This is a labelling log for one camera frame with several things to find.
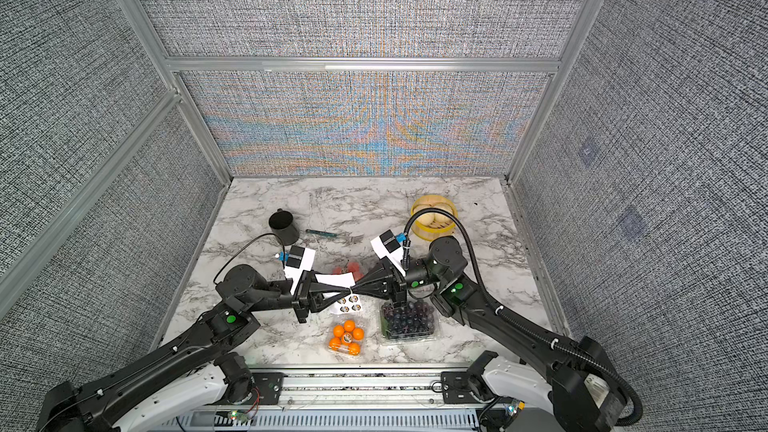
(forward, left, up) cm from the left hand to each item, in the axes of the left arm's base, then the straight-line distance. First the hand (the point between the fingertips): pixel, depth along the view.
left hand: (352, 291), depth 58 cm
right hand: (0, -1, +1) cm, 1 cm away
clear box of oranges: (+1, +7, -29) cm, 29 cm away
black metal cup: (+34, +25, -22) cm, 47 cm away
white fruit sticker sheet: (-1, 0, -3) cm, 4 cm away
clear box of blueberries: (+2, -13, -24) cm, 27 cm away
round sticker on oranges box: (-1, +3, -27) cm, 27 cm away
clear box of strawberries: (+20, +3, -27) cm, 34 cm away
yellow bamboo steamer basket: (+34, -24, -26) cm, 49 cm away
